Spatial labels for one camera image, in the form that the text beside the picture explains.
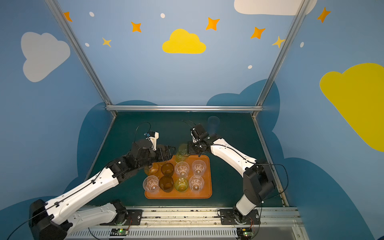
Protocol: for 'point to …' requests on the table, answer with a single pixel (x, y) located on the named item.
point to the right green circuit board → (244, 233)
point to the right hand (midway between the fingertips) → (190, 148)
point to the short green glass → (181, 185)
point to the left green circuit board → (119, 232)
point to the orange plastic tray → (206, 193)
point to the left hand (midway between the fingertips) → (172, 150)
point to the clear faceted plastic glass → (151, 184)
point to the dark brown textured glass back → (167, 169)
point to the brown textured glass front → (166, 183)
